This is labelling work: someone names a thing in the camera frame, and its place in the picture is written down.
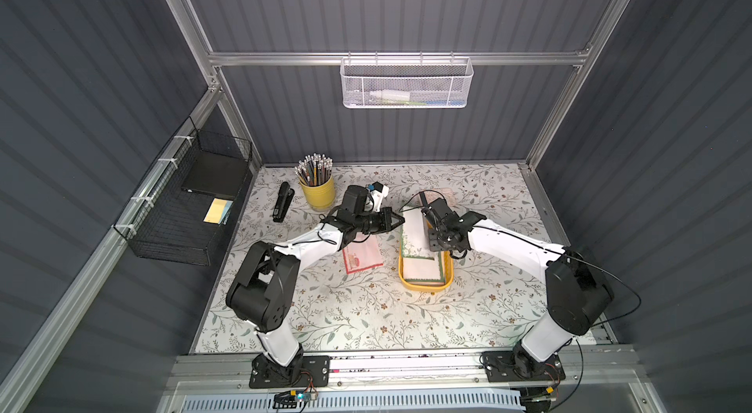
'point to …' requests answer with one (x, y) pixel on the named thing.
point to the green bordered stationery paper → (416, 237)
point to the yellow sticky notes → (217, 211)
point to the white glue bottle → (390, 95)
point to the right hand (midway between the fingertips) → (439, 241)
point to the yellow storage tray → (449, 273)
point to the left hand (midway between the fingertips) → (408, 222)
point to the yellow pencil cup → (322, 197)
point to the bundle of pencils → (314, 169)
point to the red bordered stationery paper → (361, 253)
